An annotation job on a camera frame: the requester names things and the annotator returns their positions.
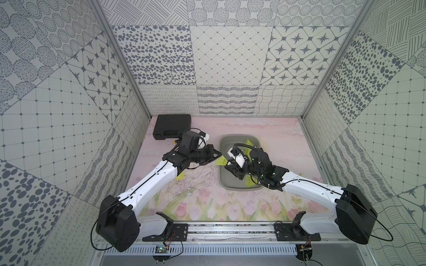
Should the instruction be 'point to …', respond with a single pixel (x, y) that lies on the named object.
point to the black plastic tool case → (171, 126)
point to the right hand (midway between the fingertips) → (228, 164)
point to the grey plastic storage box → (227, 180)
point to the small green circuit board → (161, 249)
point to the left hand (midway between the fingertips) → (227, 156)
